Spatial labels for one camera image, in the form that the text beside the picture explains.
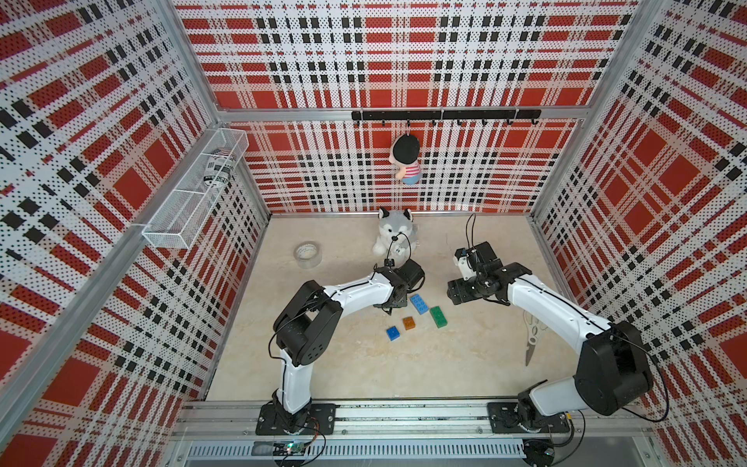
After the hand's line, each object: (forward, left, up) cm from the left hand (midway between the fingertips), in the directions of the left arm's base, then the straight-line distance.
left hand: (393, 298), depth 93 cm
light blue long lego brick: (-1, -9, -2) cm, 9 cm away
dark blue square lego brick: (-11, 0, -2) cm, 11 cm away
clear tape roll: (+19, +32, -2) cm, 37 cm away
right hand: (-1, -22, +7) cm, 23 cm away
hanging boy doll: (+38, -4, +29) cm, 48 cm away
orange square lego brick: (-8, -5, -1) cm, 10 cm away
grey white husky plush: (+19, +1, +15) cm, 24 cm away
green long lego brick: (-6, -14, -2) cm, 16 cm away
